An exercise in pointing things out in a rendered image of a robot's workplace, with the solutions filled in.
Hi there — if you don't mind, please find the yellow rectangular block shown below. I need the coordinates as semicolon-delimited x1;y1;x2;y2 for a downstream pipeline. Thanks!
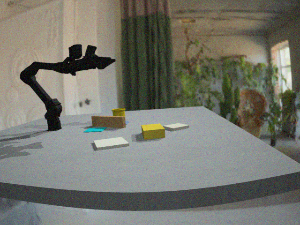
141;124;165;139

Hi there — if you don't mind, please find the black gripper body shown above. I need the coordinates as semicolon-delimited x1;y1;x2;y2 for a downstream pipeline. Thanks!
80;53;103;70

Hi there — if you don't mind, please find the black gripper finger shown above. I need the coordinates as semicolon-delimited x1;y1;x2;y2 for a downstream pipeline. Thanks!
102;59;116;69
94;54;111;68

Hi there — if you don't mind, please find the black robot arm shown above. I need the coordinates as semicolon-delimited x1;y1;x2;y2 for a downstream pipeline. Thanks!
20;44;97;131

